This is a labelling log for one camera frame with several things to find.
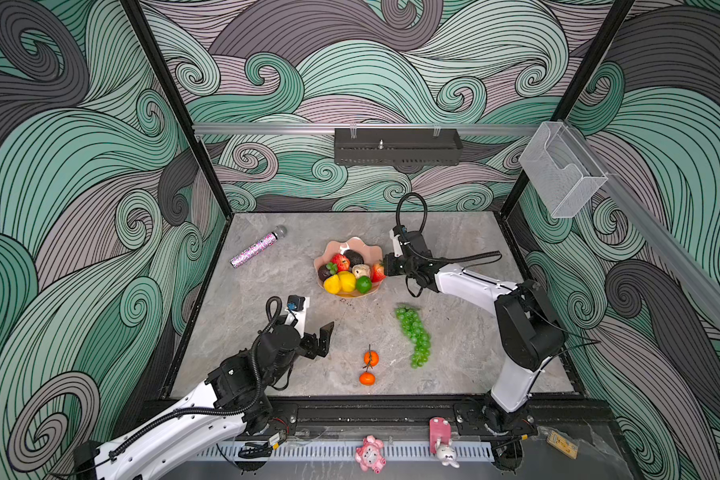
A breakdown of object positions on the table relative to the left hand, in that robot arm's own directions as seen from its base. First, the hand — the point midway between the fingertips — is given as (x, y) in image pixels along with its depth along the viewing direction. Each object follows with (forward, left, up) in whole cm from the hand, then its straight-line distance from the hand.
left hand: (319, 318), depth 74 cm
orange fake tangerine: (-5, -14, -14) cm, 20 cm away
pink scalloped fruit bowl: (+30, -15, -12) cm, 36 cm away
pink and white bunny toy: (-23, -31, -16) cm, 42 cm away
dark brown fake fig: (+19, +1, -8) cm, 21 cm away
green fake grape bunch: (+3, -26, -11) cm, 29 cm away
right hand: (+23, -18, -5) cm, 30 cm away
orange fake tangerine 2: (-11, -13, -13) cm, 21 cm away
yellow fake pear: (+15, -2, -8) cm, 17 cm away
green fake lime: (+15, -12, -8) cm, 21 cm away
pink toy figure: (-27, -13, -12) cm, 32 cm away
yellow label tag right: (-24, -59, -13) cm, 65 cm away
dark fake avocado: (+27, -9, -10) cm, 30 cm away
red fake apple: (+24, -5, -10) cm, 26 cm away
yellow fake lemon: (+17, -7, -10) cm, 21 cm away
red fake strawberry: (+18, -16, -6) cm, 25 cm away
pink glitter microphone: (+40, +20, -14) cm, 47 cm away
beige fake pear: (+20, -11, -8) cm, 24 cm away
